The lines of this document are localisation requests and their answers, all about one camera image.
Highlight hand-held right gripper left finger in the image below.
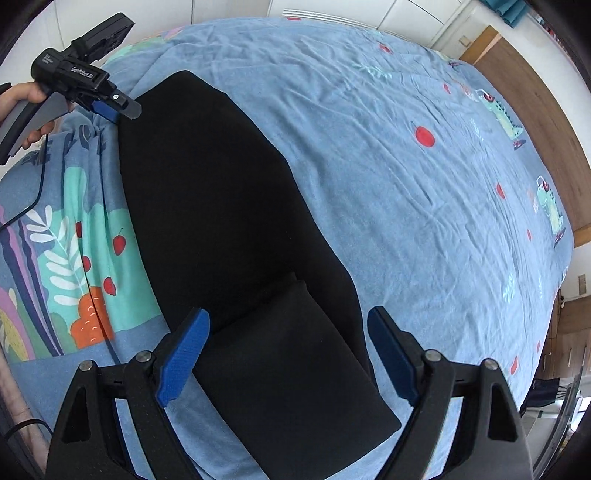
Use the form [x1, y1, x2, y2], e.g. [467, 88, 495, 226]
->
[46, 308, 211, 480]

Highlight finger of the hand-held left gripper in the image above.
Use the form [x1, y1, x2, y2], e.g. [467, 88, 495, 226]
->
[108, 90, 142, 120]
[92, 102, 122, 123]

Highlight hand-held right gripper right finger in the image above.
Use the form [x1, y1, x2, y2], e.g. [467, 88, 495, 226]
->
[367, 306, 532, 480]

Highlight black pants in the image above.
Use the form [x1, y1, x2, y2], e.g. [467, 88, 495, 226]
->
[115, 70, 402, 480]

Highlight person's left hand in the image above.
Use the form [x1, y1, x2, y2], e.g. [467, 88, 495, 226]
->
[0, 82, 75, 149]

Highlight black bag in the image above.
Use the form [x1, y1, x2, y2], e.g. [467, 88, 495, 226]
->
[522, 378, 573, 410]

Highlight blue printed bed sheet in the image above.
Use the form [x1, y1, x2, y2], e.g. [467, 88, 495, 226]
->
[0, 16, 575, 480]

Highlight wooden dresser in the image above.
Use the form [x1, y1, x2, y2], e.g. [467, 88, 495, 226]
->
[540, 291, 591, 384]

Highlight white wardrobe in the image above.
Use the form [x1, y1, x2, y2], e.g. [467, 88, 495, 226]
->
[268, 0, 483, 49]

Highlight wooden headboard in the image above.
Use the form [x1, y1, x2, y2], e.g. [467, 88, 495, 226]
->
[459, 25, 591, 234]

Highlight teal curtain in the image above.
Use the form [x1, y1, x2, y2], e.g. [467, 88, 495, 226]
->
[480, 0, 532, 27]

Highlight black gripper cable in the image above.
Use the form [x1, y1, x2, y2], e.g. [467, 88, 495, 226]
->
[0, 131, 48, 230]
[0, 416, 55, 445]

